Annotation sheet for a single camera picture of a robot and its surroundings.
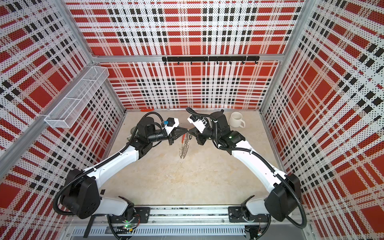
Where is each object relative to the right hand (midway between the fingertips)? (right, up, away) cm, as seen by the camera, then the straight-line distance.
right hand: (190, 132), depth 73 cm
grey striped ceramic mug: (-42, -1, +28) cm, 51 cm away
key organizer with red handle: (-5, -11, +12) cm, 18 cm away
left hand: (-2, 0, +2) cm, 3 cm away
